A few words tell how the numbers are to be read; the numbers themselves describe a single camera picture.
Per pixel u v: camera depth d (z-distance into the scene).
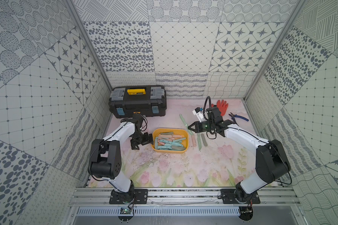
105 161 0.46
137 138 0.76
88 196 0.75
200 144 0.94
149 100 0.96
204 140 0.96
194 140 0.95
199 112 0.80
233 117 1.07
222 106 1.15
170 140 0.93
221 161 0.88
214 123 0.69
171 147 0.90
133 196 0.73
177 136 0.98
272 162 0.45
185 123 0.87
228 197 0.73
